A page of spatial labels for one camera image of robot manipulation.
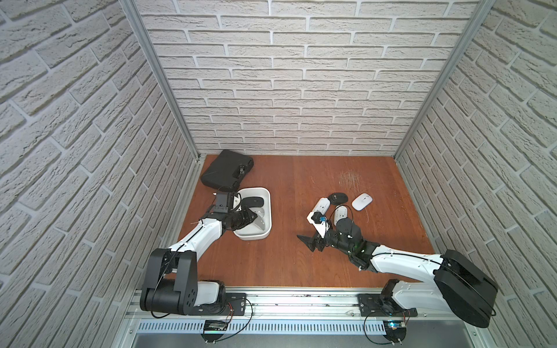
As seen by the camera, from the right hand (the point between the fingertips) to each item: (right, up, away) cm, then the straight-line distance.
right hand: (306, 226), depth 81 cm
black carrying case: (-38, +22, +28) cm, 53 cm away
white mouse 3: (+9, +6, +17) cm, 20 cm away
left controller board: (-32, -30, -11) cm, 45 cm away
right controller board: (+29, -32, -10) cm, 44 cm away
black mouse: (-23, +7, +17) cm, 30 cm away
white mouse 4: (+28, +7, +19) cm, 34 cm away
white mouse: (-19, 0, +8) cm, 21 cm away
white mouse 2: (+17, +3, +14) cm, 22 cm away
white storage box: (-21, -3, +7) cm, 23 cm away
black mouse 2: (+17, +9, +19) cm, 27 cm away
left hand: (-20, +4, +8) cm, 22 cm away
